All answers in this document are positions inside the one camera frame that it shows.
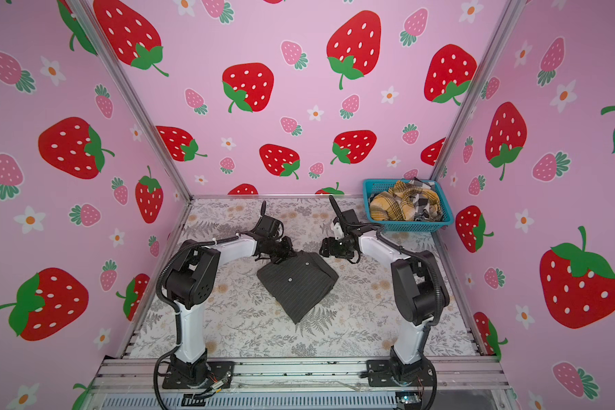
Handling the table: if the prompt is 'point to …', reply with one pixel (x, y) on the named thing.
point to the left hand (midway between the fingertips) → (300, 252)
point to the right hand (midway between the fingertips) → (325, 252)
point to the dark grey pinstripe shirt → (298, 284)
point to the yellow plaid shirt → (415, 201)
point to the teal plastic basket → (377, 185)
